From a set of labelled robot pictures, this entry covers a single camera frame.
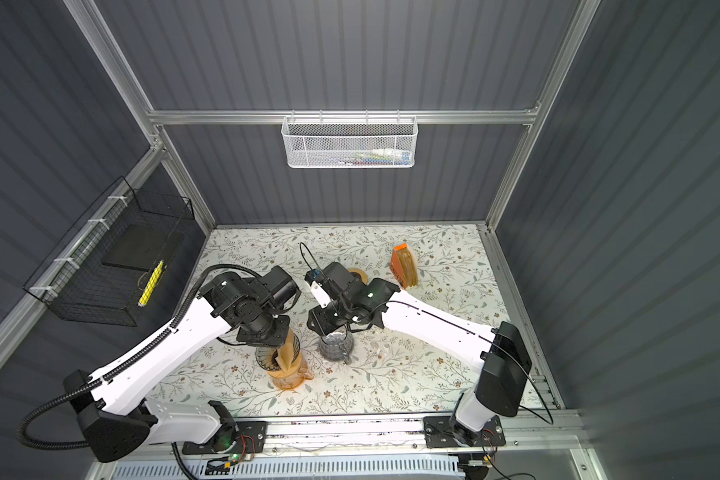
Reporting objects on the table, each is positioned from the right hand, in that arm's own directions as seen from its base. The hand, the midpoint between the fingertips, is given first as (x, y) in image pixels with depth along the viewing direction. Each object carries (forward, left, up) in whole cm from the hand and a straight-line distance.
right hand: (314, 325), depth 73 cm
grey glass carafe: (-1, -4, -12) cm, 13 cm away
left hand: (-4, +8, 0) cm, 9 cm away
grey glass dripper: (-6, +12, -5) cm, 15 cm away
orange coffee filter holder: (+26, -25, -11) cm, 38 cm away
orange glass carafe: (-9, +7, -11) cm, 16 cm away
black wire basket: (+4, +51, +16) cm, 53 cm away
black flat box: (+17, +44, +12) cm, 49 cm away
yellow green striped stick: (+7, +39, +9) cm, 41 cm away
